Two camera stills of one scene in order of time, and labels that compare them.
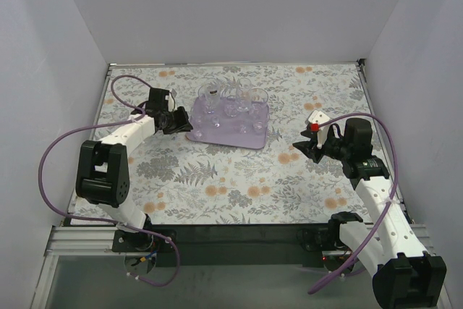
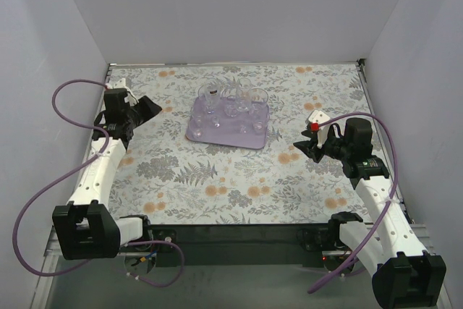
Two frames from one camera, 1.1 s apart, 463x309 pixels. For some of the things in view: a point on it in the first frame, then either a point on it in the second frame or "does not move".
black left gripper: [178, 121] to [137, 112]
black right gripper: [316, 147] does not move
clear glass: [260, 122] does not move
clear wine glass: [215, 120] does not move
